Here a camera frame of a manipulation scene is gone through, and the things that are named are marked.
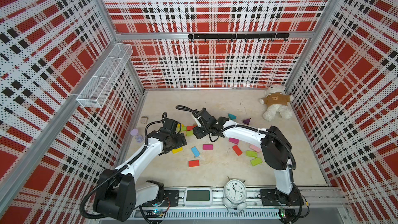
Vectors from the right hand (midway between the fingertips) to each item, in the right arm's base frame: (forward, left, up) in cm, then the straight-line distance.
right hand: (200, 129), depth 89 cm
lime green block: (+6, +11, -8) cm, 15 cm away
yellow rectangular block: (-10, +15, -7) cm, 19 cm away
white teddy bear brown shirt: (+22, -51, -2) cm, 56 cm away
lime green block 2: (-3, +6, +2) cm, 7 cm away
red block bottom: (-16, +3, -8) cm, 18 cm away
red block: (-9, -22, -9) cm, 25 cm away
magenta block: (-7, -4, -9) cm, 12 cm away
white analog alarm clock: (-32, -17, -4) cm, 36 cm away
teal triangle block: (+15, -21, -9) cm, 27 cm away
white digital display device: (-33, 0, -4) cm, 34 cm away
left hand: (-7, +11, -3) cm, 13 cm away
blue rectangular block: (-9, +3, -9) cm, 14 cm away
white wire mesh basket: (+20, +63, +12) cm, 67 cm away
